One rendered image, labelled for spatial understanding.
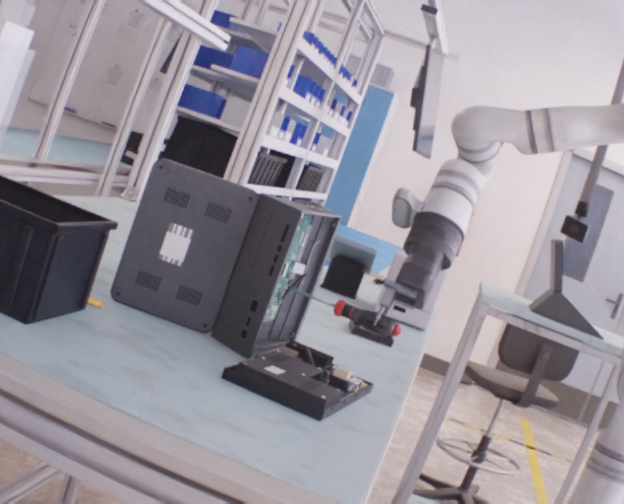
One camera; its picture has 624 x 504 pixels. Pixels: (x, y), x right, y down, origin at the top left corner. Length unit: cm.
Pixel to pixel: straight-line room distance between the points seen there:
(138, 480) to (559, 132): 86
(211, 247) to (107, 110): 716
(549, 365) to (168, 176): 315
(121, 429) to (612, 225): 732
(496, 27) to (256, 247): 680
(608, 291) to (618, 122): 658
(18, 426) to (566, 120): 92
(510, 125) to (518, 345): 282
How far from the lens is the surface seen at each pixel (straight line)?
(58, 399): 90
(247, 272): 135
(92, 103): 856
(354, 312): 138
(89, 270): 124
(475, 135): 148
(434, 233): 140
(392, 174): 794
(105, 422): 89
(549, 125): 149
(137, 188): 271
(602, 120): 152
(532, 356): 429
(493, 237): 791
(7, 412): 96
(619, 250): 808
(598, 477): 150
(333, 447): 106
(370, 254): 231
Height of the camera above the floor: 128
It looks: 6 degrees down
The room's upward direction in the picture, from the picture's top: 20 degrees clockwise
